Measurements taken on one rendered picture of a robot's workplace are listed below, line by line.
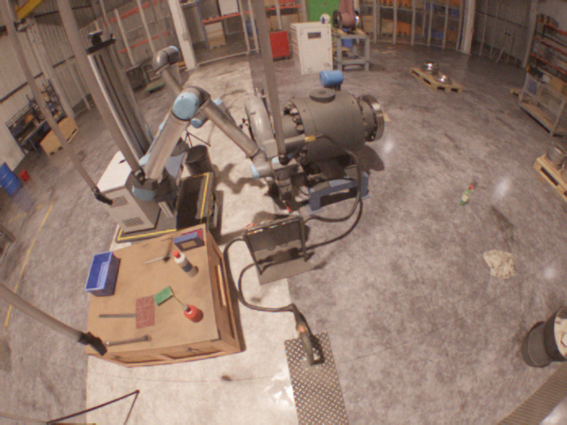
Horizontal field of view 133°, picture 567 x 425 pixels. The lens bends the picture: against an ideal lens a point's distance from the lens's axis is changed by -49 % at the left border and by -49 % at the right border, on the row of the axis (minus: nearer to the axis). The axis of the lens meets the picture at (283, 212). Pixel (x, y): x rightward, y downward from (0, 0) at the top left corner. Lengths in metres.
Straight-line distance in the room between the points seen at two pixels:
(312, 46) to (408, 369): 5.55
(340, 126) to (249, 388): 1.98
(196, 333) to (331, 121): 1.69
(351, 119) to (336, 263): 1.13
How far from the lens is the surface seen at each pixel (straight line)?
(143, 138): 2.01
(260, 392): 1.71
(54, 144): 8.27
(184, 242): 1.55
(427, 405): 1.84
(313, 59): 5.72
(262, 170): 1.38
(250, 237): 1.53
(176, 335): 1.42
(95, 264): 1.97
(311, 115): 1.89
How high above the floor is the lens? 1.67
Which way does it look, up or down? 48 degrees down
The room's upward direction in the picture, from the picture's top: 10 degrees counter-clockwise
